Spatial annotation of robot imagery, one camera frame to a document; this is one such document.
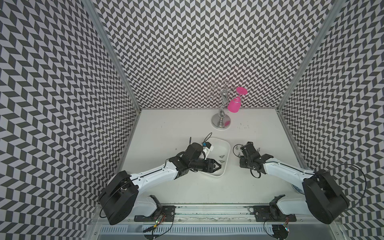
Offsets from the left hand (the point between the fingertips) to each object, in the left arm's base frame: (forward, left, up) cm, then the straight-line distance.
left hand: (217, 168), depth 76 cm
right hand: (+8, -18, -11) cm, 23 cm away
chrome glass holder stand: (+40, -7, -10) cm, 42 cm away
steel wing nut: (+12, -4, -10) cm, 16 cm away
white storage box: (+14, -4, -10) cm, 17 cm away
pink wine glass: (+39, -13, +8) cm, 42 cm away
